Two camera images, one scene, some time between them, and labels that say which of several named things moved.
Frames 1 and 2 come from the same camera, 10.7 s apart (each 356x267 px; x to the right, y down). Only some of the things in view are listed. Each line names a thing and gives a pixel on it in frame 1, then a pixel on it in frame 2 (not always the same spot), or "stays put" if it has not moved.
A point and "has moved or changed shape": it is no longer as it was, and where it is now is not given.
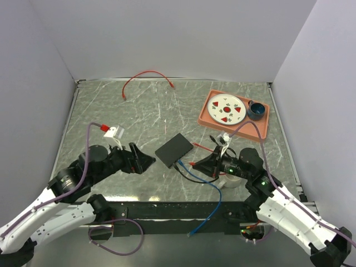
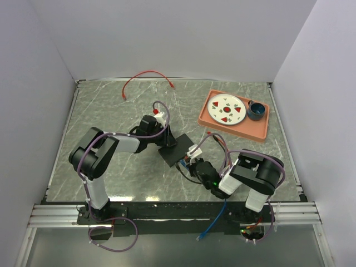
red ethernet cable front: [193, 163] → [187, 158]
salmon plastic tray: [250, 130] stays put
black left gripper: [135, 161] → [169, 139]
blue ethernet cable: [205, 178] has moved or changed shape
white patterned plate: [226, 109] stays put
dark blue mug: [256, 111] stays put
